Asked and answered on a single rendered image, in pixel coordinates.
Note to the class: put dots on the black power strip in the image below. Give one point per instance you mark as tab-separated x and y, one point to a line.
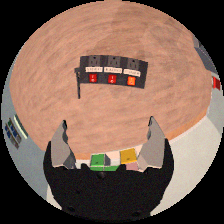
112	70

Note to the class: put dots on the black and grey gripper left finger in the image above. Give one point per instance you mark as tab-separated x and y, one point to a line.
58	156

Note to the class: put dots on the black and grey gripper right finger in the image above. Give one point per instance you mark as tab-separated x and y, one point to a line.
156	159

